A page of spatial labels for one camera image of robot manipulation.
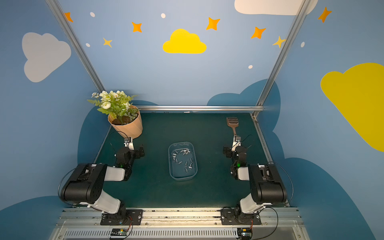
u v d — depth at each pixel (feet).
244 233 2.40
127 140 2.63
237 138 2.69
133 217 2.47
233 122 3.77
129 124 2.99
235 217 2.32
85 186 1.49
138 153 2.85
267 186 1.49
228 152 2.82
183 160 3.08
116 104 2.77
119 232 2.35
